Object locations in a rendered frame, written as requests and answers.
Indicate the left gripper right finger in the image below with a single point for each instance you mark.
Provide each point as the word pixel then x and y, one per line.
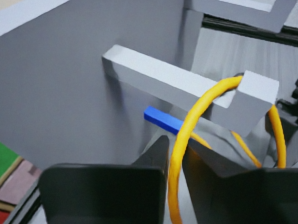
pixel 220 194

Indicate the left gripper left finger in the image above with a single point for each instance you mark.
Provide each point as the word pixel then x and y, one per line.
pixel 109 190

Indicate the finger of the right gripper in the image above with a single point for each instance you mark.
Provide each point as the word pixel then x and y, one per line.
pixel 295 165
pixel 289 129

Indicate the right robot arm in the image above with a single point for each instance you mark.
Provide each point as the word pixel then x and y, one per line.
pixel 295 92

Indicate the orange cable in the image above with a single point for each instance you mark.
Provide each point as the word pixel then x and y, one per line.
pixel 186 132

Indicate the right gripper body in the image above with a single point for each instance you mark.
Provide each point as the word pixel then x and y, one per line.
pixel 283 107

